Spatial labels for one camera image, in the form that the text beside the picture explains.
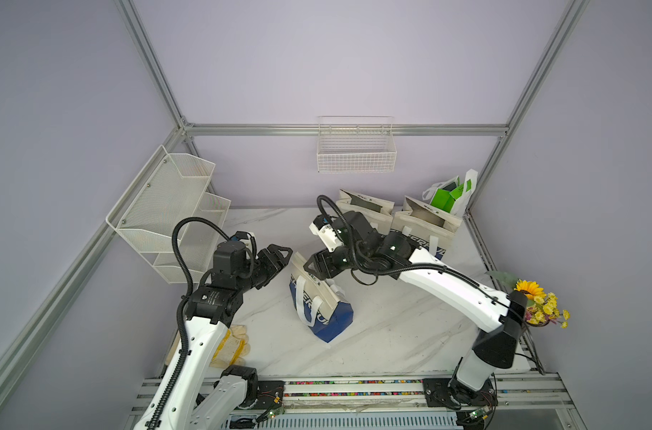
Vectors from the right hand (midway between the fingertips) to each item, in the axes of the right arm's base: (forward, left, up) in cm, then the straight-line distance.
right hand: (317, 266), depth 70 cm
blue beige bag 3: (+14, -34, -2) cm, 37 cm away
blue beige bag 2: (+20, -19, -1) cm, 28 cm away
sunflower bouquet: (-12, -55, -2) cm, 57 cm away
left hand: (+2, +9, 0) cm, 9 cm away
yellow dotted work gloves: (-14, +27, -24) cm, 39 cm away
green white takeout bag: (+26, -44, +1) cm, 51 cm away
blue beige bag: (-8, -1, -5) cm, 10 cm away
